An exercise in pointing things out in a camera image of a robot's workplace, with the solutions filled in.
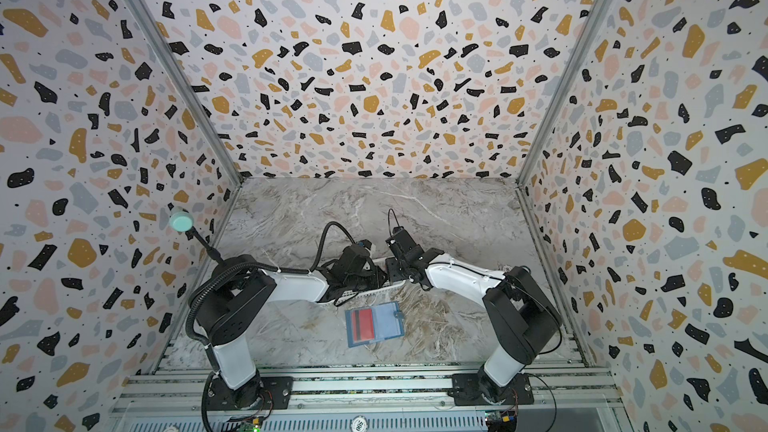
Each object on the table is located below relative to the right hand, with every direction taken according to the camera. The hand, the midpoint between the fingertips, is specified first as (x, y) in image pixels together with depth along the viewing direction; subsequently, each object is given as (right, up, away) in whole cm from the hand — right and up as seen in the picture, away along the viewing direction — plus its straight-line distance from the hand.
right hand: (394, 261), depth 90 cm
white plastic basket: (-9, -8, -7) cm, 14 cm away
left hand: (0, -4, +1) cm, 4 cm away
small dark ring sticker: (+44, -4, +9) cm, 45 cm away
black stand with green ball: (-46, +14, -24) cm, 53 cm away
